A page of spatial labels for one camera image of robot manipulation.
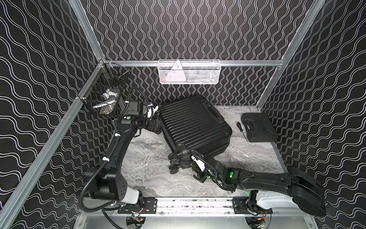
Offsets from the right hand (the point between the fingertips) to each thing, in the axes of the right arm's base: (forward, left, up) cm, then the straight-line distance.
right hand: (193, 167), depth 80 cm
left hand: (+21, +24, +16) cm, 36 cm away
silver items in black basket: (+33, +51, +21) cm, 64 cm away
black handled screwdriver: (+36, -35, -6) cm, 51 cm away
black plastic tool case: (+28, -45, -1) cm, 53 cm away
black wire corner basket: (+55, +58, +22) cm, 83 cm away
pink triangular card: (+47, +11, +28) cm, 56 cm away
